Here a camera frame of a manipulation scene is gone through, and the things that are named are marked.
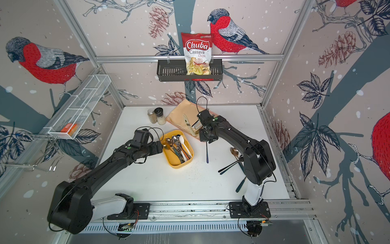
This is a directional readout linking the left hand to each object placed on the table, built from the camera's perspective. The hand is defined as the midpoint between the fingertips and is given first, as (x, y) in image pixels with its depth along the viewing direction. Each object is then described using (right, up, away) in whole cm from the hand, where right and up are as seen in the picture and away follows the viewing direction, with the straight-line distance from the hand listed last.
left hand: (159, 144), depth 87 cm
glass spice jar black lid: (-4, +15, +19) cm, 25 cm away
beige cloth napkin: (+17, +23, +32) cm, 43 cm away
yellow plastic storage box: (+7, -10, +3) cm, 12 cm away
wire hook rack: (-41, +3, -30) cm, 51 cm away
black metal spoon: (+49, -10, +3) cm, 50 cm away
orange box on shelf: (-33, +11, -22) cm, 41 cm away
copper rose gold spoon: (+4, 0, +11) cm, 12 cm away
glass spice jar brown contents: (-10, +17, +17) cm, 26 cm away
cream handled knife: (+16, +10, +21) cm, 28 cm away
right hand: (+26, +4, +2) cm, 27 cm away
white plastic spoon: (+12, 0, +11) cm, 16 cm away
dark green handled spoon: (+46, -21, -5) cm, 51 cm away
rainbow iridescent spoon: (+28, -5, -2) cm, 28 cm away
